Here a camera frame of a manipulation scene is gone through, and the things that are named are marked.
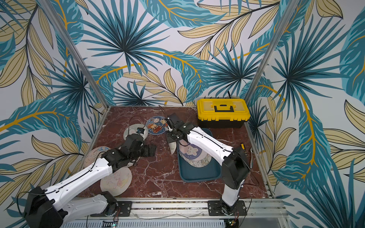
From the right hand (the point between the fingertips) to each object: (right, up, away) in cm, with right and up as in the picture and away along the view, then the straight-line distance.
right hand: (169, 135), depth 83 cm
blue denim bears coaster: (-12, +5, +25) cm, 28 cm away
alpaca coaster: (+2, -6, -2) cm, 6 cm away
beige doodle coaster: (-50, -13, +9) cm, 53 cm away
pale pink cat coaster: (-30, -27, -1) cm, 40 cm away
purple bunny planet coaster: (+13, -11, +9) cm, 19 cm away
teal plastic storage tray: (+12, -23, +4) cm, 27 cm away
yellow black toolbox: (+34, +14, +10) cm, 38 cm away
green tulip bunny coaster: (+17, -18, +5) cm, 25 cm away
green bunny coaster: (-30, +3, +23) cm, 38 cm away
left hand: (-12, -6, -3) cm, 14 cm away
